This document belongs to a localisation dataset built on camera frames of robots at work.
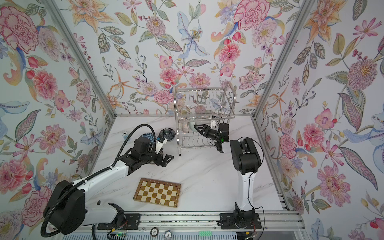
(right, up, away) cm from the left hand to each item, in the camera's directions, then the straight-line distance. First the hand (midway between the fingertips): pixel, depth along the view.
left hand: (169, 154), depth 84 cm
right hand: (+15, +15, +12) cm, 25 cm away
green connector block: (+19, -35, -14) cm, 42 cm away
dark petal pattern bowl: (-4, +11, +23) cm, 26 cm away
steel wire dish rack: (+20, +33, +38) cm, 54 cm away
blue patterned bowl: (-17, +10, +20) cm, 28 cm away
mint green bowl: (+12, +17, +16) cm, 26 cm away
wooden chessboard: (-6, -20, -3) cm, 21 cm away
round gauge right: (+2, -34, -16) cm, 37 cm away
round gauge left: (-5, -35, -12) cm, 38 cm away
